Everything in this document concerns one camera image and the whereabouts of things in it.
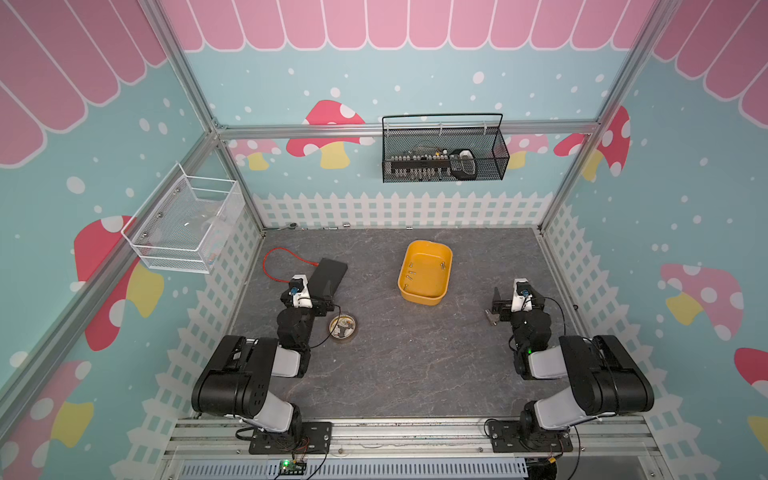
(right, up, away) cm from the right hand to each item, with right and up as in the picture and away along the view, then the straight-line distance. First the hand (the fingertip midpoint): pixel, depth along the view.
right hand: (514, 286), depth 90 cm
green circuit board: (-62, -43, -17) cm, 77 cm away
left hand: (-60, +1, 0) cm, 60 cm away
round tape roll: (-52, -13, +2) cm, 53 cm away
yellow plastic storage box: (-25, +3, +17) cm, 30 cm away
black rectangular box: (-61, +1, +18) cm, 64 cm away
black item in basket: (-15, +37, +1) cm, 40 cm away
